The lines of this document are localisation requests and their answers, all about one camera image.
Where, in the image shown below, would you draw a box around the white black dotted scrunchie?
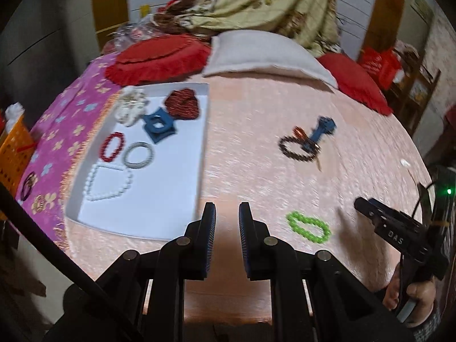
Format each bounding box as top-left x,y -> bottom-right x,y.
114,87 -> 150,127

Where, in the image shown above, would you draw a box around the person's right hand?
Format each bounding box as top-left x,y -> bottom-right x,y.
383,266 -> 437,328

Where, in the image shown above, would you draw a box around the green bead bracelet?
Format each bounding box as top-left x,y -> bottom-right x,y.
286,211 -> 332,245

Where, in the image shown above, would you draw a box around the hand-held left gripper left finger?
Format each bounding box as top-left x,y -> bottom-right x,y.
64,201 -> 217,342

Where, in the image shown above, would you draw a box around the red shopping bag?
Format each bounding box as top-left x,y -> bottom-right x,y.
358,47 -> 403,91

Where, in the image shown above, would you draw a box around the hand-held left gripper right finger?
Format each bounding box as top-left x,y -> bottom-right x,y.
238,201 -> 416,342

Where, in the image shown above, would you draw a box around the white plastic bag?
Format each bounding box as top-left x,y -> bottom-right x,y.
4,103 -> 24,129

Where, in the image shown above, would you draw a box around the floral beige quilt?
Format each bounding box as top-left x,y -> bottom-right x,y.
153,0 -> 341,58

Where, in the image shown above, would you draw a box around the blue square scrunchie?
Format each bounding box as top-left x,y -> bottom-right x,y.
142,107 -> 178,145

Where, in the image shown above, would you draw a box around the person's right forearm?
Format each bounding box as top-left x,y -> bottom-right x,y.
413,306 -> 446,342

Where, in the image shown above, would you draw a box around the dark bead bracelet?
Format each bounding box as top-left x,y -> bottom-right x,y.
278,135 -> 319,162

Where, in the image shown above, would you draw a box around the white box tray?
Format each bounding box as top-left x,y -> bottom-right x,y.
65,83 -> 211,241

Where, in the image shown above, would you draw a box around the black cable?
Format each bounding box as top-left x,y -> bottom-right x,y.
0,180 -> 143,342

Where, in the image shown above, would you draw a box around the silver mesh bracelet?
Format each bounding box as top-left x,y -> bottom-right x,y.
122,142 -> 155,170

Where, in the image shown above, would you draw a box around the red ruffled pillow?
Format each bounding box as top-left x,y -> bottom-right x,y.
316,53 -> 394,116
104,35 -> 212,87

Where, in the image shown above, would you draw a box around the white pillow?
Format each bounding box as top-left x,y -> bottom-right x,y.
201,29 -> 339,91

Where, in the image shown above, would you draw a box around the white panelled headboard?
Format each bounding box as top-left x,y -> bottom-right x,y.
128,0 -> 378,61

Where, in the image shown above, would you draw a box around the clear plastic bags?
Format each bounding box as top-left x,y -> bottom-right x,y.
107,21 -> 161,48

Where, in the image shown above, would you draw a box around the white pearl bead string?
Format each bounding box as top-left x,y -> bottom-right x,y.
83,164 -> 134,202

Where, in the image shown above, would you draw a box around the red polka dot scrunchie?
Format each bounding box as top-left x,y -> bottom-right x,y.
164,88 -> 202,121

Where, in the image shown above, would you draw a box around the orange plastic basket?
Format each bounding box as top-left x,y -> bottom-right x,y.
0,114 -> 36,200

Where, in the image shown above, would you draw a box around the grey cabinet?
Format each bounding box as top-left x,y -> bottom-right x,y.
0,0 -> 97,115

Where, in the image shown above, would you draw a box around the red bead bracelet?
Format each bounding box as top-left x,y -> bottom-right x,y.
100,133 -> 126,162

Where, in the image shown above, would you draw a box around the purple floral sheet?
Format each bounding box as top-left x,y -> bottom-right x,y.
16,53 -> 123,253

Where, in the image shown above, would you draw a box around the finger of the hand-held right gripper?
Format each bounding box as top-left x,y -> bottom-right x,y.
354,197 -> 428,257

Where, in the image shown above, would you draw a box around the blue hair clip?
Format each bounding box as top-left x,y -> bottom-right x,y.
309,116 -> 337,146

